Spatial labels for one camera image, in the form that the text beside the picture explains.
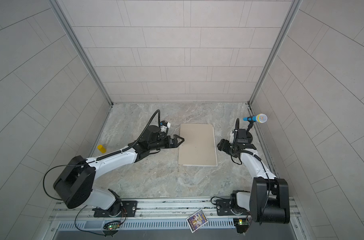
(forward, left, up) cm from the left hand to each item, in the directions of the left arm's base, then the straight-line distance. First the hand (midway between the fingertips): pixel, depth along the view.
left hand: (182, 139), depth 80 cm
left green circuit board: (-38, +30, -11) cm, 50 cm away
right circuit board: (-37, -28, -14) cm, 48 cm away
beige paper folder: (+1, -9, -13) cm, 16 cm away
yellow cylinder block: (-1, +48, -9) cm, 49 cm away
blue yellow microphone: (+7, -41, +10) cm, 43 cm away
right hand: (+1, -23, -9) cm, 25 cm away
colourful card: (-35, -7, -11) cm, 38 cm away
